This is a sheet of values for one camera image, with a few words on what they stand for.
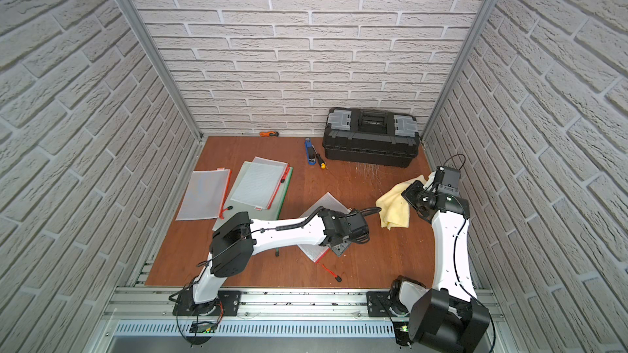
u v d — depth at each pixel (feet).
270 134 3.99
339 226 1.96
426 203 1.79
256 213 3.11
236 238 1.74
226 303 2.43
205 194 3.22
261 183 3.36
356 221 2.13
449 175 1.94
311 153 3.59
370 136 3.21
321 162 3.57
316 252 2.72
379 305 2.38
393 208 2.56
